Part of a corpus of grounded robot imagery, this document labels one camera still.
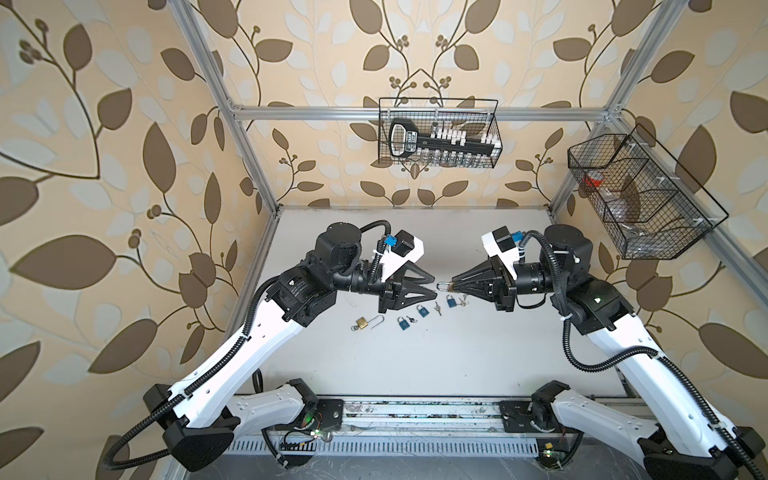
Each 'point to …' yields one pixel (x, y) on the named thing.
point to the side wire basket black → (649, 204)
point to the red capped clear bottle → (593, 178)
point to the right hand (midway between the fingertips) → (456, 286)
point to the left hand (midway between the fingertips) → (435, 288)
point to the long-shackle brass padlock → (362, 323)
